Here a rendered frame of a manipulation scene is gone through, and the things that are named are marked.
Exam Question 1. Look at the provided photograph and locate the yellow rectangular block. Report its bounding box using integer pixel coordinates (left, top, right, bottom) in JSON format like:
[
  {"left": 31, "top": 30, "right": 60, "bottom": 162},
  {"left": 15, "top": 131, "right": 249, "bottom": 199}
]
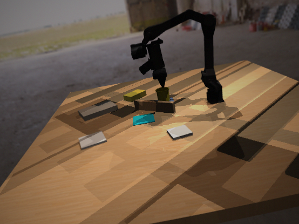
[{"left": 123, "top": 89, "right": 146, "bottom": 102}]

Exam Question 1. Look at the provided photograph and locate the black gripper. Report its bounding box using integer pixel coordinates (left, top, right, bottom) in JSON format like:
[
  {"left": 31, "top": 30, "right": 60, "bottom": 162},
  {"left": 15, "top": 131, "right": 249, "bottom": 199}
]
[{"left": 150, "top": 53, "right": 167, "bottom": 87}]

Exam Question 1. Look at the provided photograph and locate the olive yellow cup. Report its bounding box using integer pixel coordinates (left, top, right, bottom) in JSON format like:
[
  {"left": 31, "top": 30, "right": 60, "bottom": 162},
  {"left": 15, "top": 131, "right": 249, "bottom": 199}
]
[{"left": 155, "top": 87, "right": 170, "bottom": 101}]

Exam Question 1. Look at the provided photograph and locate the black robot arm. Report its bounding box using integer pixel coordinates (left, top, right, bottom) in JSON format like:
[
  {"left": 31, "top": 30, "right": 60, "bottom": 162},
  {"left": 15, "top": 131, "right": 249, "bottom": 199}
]
[{"left": 130, "top": 9, "right": 224, "bottom": 104}]

